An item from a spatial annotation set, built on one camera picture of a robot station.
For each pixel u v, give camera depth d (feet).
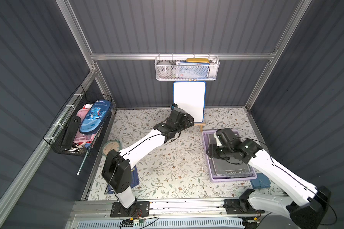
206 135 3.06
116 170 1.44
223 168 2.67
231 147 1.83
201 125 3.35
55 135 1.99
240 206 2.25
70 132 2.08
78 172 1.95
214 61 2.85
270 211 1.76
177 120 2.04
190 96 2.97
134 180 2.71
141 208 2.42
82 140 2.15
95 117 2.20
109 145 3.13
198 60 2.91
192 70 2.85
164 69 2.76
